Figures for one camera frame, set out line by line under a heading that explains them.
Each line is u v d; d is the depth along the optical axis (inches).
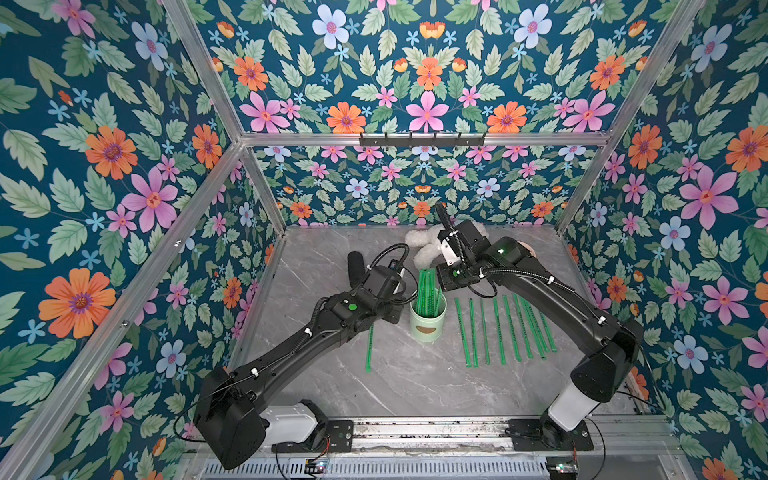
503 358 34.0
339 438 28.9
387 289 23.5
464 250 23.0
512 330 36.6
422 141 36.6
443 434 29.5
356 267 42.7
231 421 14.8
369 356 34.2
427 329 32.8
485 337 35.8
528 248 43.5
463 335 35.7
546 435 25.8
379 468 27.7
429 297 33.1
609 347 16.8
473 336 35.7
